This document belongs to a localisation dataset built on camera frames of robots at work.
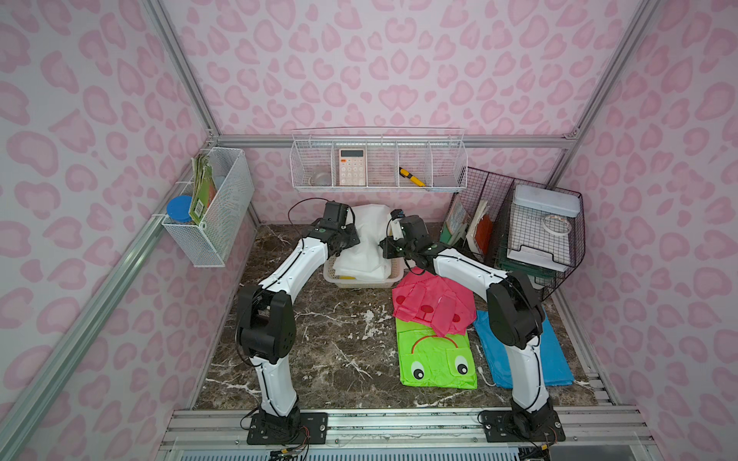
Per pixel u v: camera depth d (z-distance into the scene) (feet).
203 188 2.39
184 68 2.53
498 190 3.50
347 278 2.95
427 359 2.69
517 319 1.76
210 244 2.40
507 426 2.37
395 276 3.12
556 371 2.63
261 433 2.36
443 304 3.11
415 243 2.46
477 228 3.32
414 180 3.15
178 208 2.11
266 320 1.65
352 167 3.05
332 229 2.34
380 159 3.24
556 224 3.03
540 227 2.97
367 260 2.87
